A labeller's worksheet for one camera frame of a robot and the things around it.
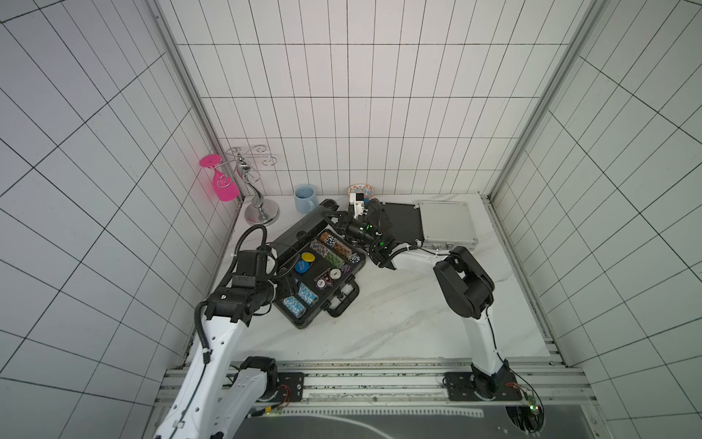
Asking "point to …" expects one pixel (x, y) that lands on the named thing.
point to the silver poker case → (447, 225)
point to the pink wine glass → (225, 187)
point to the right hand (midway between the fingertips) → (328, 209)
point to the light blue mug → (305, 198)
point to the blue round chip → (302, 266)
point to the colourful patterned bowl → (367, 190)
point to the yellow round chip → (308, 257)
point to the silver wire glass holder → (260, 212)
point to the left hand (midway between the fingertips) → (290, 289)
